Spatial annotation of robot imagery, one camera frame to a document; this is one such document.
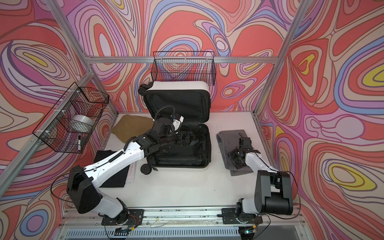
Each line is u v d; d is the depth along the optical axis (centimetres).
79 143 72
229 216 73
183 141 68
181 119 70
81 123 70
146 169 86
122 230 70
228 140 99
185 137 68
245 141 74
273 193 43
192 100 84
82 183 41
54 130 67
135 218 72
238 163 80
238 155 68
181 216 75
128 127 106
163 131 58
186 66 96
